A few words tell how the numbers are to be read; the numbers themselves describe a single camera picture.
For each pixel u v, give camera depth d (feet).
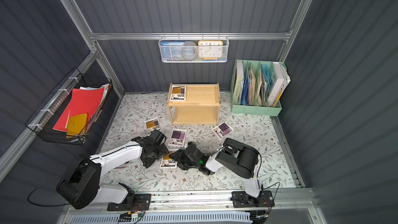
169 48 2.73
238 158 1.63
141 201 2.38
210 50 2.91
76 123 2.23
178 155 2.57
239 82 3.12
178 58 2.93
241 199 2.42
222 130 3.21
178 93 2.92
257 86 3.17
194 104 2.84
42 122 1.99
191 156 2.28
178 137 3.13
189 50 2.97
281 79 3.06
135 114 3.56
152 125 3.32
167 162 2.77
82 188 1.37
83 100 2.40
